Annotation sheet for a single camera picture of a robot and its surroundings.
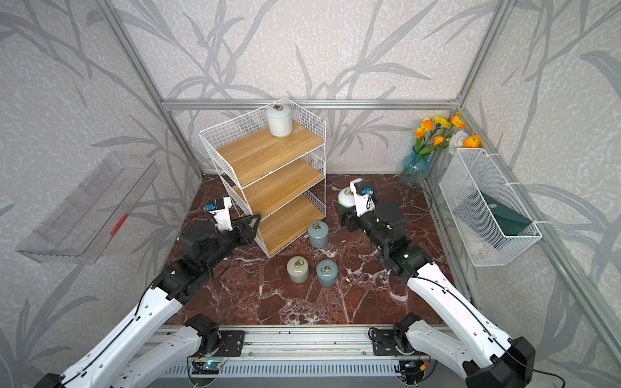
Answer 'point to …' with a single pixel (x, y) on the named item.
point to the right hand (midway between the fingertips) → (347, 194)
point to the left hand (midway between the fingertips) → (258, 218)
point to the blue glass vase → (415, 169)
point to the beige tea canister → (297, 268)
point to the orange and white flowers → (442, 132)
